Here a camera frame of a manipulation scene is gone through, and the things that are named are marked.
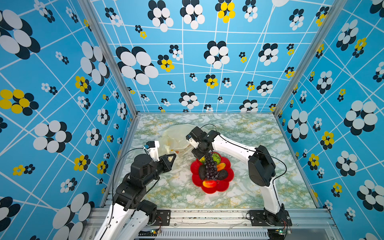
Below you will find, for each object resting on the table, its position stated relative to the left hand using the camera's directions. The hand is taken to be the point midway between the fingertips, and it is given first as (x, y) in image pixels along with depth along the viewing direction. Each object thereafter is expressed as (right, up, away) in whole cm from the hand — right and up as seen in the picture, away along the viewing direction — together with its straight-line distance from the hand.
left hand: (177, 155), depth 68 cm
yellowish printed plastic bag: (-6, +4, +24) cm, 25 cm away
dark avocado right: (+23, -14, +15) cm, 31 cm away
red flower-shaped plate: (+23, -19, +14) cm, 33 cm away
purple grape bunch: (+17, -11, +14) cm, 25 cm away
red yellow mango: (+16, -18, +13) cm, 27 cm away
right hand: (+10, -3, +23) cm, 25 cm away
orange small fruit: (+23, -11, +19) cm, 32 cm away
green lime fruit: (+21, -6, +19) cm, 29 cm away
